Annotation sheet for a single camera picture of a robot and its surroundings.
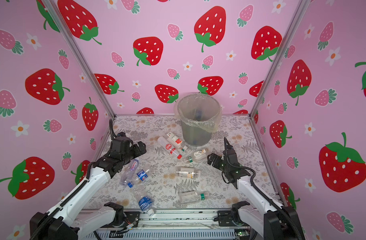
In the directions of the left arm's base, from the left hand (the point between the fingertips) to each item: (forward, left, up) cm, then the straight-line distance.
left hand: (139, 146), depth 82 cm
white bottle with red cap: (+7, -15, -12) cm, 21 cm away
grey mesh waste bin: (+38, -36, -11) cm, 53 cm away
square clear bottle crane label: (+2, -34, -13) cm, 37 cm away
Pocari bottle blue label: (-25, -5, -12) cm, 28 cm away
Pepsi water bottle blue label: (-12, 0, -13) cm, 17 cm away
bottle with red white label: (+13, -17, -11) cm, 24 cm away
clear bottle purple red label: (-8, +8, -16) cm, 20 cm away
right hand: (-2, -42, -9) cm, 43 cm away
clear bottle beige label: (-9, -27, -13) cm, 31 cm away
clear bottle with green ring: (-21, -29, -18) cm, 40 cm away
